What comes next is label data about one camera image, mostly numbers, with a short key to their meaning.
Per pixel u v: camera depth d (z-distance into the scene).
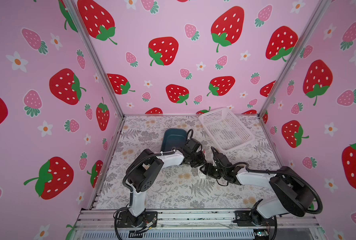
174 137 1.08
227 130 1.11
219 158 0.70
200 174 0.86
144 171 0.50
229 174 0.68
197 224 0.73
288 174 0.48
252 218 0.67
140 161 0.56
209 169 0.80
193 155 0.80
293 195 0.44
